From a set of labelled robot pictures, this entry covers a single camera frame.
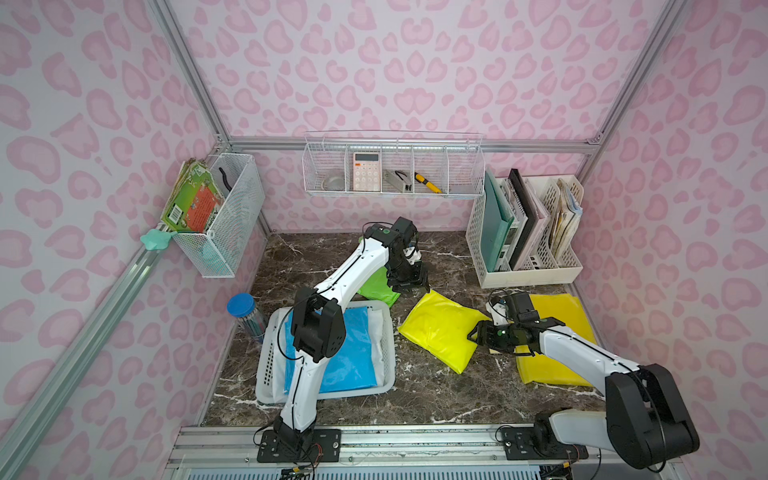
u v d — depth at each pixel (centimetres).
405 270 75
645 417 41
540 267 107
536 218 82
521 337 66
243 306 77
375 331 87
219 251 72
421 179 98
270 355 80
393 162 101
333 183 96
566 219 90
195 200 73
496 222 82
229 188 88
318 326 54
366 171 95
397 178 98
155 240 62
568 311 97
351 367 78
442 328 90
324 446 72
